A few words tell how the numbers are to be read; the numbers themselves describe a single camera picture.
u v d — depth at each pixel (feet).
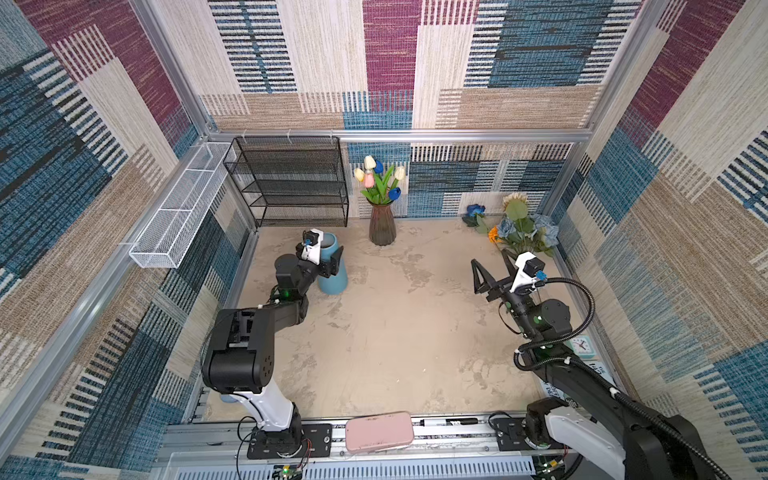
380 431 2.45
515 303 2.18
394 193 2.94
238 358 1.56
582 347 2.80
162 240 2.30
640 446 1.32
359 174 3.00
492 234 3.66
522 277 2.06
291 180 3.59
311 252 2.62
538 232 3.42
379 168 3.09
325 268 2.72
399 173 3.05
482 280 2.22
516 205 3.44
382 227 3.44
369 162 3.01
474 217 3.84
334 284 3.19
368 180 2.99
